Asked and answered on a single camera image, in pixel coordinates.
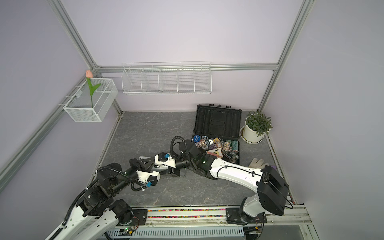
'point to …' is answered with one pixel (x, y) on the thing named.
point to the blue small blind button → (197, 138)
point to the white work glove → (257, 164)
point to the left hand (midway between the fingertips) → (151, 155)
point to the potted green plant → (257, 125)
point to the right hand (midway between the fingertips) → (157, 166)
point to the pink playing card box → (216, 152)
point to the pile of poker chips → (229, 148)
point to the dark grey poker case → (217, 128)
